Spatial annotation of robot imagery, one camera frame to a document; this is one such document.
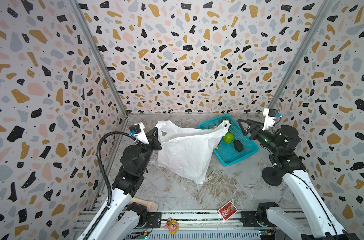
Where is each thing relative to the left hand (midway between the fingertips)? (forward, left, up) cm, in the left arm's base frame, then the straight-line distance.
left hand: (156, 126), depth 65 cm
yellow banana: (+10, -33, -36) cm, 50 cm away
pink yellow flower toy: (-33, -6, -33) cm, 47 cm away
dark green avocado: (+10, -47, -33) cm, 58 cm away
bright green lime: (+15, -41, -31) cm, 54 cm away
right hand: (+2, -38, +3) cm, 38 cm away
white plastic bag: (-2, -14, -20) cm, 24 cm away
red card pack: (-27, -34, -35) cm, 56 cm away
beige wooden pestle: (-25, +4, -32) cm, 41 cm away
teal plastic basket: (+8, -39, -38) cm, 55 cm away
